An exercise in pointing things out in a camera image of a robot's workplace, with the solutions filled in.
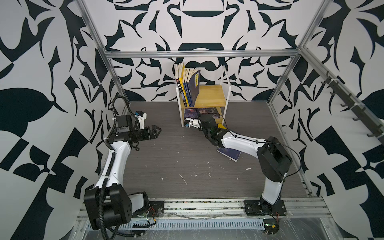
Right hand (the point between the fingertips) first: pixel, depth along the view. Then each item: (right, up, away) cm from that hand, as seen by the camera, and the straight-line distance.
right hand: (204, 110), depth 87 cm
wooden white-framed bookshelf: (+6, +6, +7) cm, 10 cm away
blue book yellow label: (-6, +13, -8) cm, 16 cm away
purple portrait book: (-4, -1, +3) cm, 5 cm away
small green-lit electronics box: (+31, -55, -16) cm, 65 cm away
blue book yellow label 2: (+16, -25, 0) cm, 30 cm away
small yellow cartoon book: (+13, -10, +16) cm, 23 cm away
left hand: (-28, -10, -6) cm, 30 cm away
